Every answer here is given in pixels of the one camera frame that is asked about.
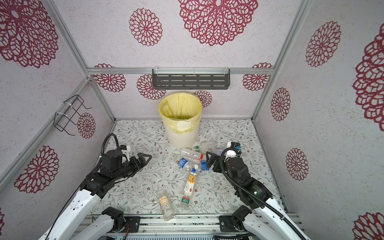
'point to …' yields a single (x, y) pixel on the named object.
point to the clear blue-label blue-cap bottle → (203, 165)
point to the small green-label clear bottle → (184, 204)
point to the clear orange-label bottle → (167, 207)
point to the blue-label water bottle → (189, 165)
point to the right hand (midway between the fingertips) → (213, 152)
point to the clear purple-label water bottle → (217, 150)
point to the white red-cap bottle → (189, 153)
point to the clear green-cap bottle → (204, 145)
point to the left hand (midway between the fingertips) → (147, 162)
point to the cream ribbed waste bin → (183, 140)
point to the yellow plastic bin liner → (181, 112)
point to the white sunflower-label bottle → (189, 187)
